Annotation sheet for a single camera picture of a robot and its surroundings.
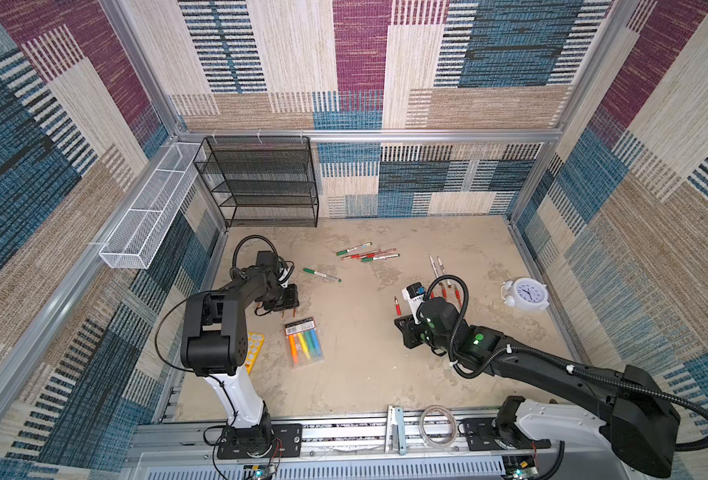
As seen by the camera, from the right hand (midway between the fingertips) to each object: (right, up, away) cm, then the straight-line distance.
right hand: (399, 326), depth 81 cm
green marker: (-24, +12, +24) cm, 36 cm away
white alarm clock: (+43, +6, +16) cm, 46 cm away
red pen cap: (-31, 0, +16) cm, 35 cm away
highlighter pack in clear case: (-27, -7, +7) cm, 29 cm away
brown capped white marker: (+18, +14, +25) cm, 34 cm away
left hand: (-32, +5, +16) cm, 36 cm away
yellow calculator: (-41, -8, +7) cm, 42 cm away
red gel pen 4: (-8, +19, +29) cm, 35 cm away
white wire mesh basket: (-80, +21, +10) cm, 83 cm away
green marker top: (-12, +21, +31) cm, 39 cm away
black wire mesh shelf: (-46, +45, +30) cm, 71 cm away
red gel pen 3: (+22, +5, +19) cm, 29 cm away
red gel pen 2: (+6, +10, -11) cm, 16 cm away
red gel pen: (0, +5, -1) cm, 5 cm away
